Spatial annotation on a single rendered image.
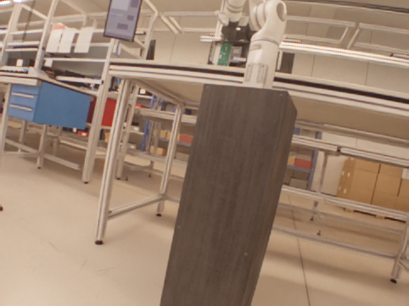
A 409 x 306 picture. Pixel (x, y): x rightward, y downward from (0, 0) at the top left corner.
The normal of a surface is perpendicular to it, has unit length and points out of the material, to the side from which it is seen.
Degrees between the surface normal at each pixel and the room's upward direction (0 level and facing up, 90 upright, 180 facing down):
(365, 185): 90
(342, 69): 90
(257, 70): 90
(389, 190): 90
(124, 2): 101
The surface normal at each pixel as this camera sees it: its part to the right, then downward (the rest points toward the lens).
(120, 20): 0.07, 0.22
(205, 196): -0.46, -0.08
